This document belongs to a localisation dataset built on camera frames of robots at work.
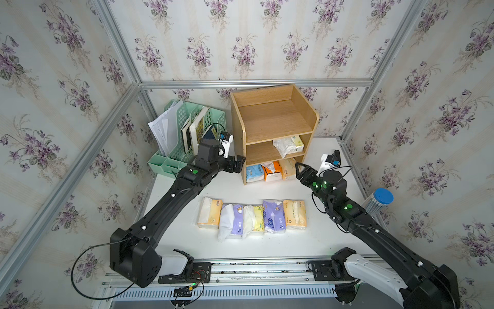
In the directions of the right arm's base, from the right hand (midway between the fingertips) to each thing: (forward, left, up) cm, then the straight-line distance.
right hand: (301, 166), depth 76 cm
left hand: (+3, +26, +2) cm, 26 cm away
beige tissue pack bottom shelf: (+12, +2, -16) cm, 20 cm away
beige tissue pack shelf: (-11, 0, -20) cm, 23 cm away
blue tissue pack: (+9, +18, -19) cm, 28 cm away
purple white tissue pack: (-17, +28, -18) cm, 38 cm away
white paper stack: (+21, +62, 0) cm, 65 cm away
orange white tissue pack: (+10, +10, -14) cm, 20 cm away
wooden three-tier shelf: (+17, +11, +6) cm, 21 cm away
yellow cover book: (+22, +47, +1) cm, 52 cm away
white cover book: (+24, +53, -4) cm, 58 cm away
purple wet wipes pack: (-13, +10, -19) cm, 25 cm away
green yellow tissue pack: (-15, +19, -19) cm, 31 cm away
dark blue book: (+29, +44, -11) cm, 54 cm away
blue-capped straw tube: (-11, -30, -7) cm, 33 cm away
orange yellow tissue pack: (-12, +38, -19) cm, 44 cm away
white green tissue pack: (+15, +3, -3) cm, 15 cm away
